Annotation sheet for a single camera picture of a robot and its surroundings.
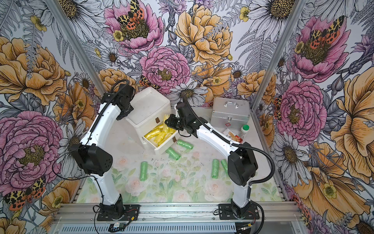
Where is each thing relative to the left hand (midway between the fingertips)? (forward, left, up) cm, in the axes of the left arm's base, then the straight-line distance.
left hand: (123, 116), depth 84 cm
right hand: (-5, -24, -2) cm, 25 cm away
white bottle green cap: (+1, -74, -16) cm, 75 cm away
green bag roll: (-12, -27, -23) cm, 37 cm away
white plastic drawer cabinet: (+7, -14, -1) cm, 16 cm away
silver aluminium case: (+11, -65, -10) cm, 66 cm away
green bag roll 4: (-18, -58, -22) cm, 65 cm away
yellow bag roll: (-9, -25, -1) cm, 26 cm away
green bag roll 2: (-22, -10, -23) cm, 34 cm away
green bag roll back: (-5, -34, -21) cm, 41 cm away
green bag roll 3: (-22, -52, -22) cm, 61 cm away
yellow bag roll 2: (-3, -15, -12) cm, 19 cm away
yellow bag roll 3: (-5, -20, -14) cm, 25 cm away
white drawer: (-11, -15, -10) cm, 22 cm away
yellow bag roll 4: (-6, -21, -15) cm, 27 cm away
